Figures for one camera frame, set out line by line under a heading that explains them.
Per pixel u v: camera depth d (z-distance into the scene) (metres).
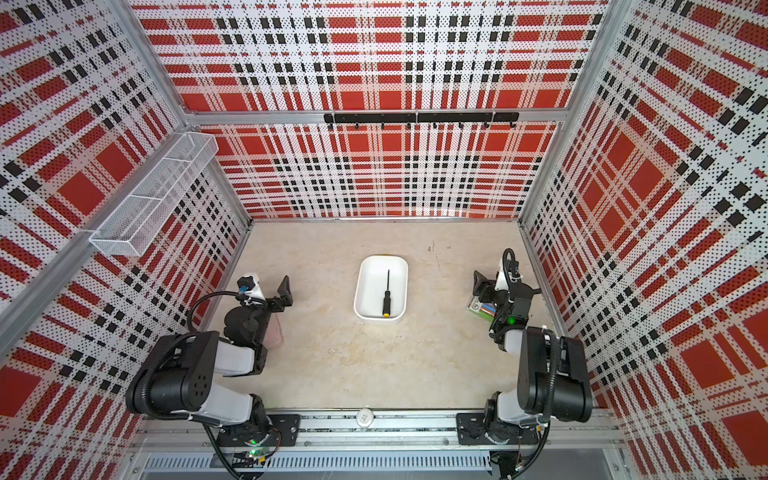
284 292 0.82
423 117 0.90
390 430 0.75
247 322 0.68
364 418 0.75
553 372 0.42
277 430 0.73
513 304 0.69
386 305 0.95
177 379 0.45
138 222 0.92
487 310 0.95
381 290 0.99
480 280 0.85
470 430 0.73
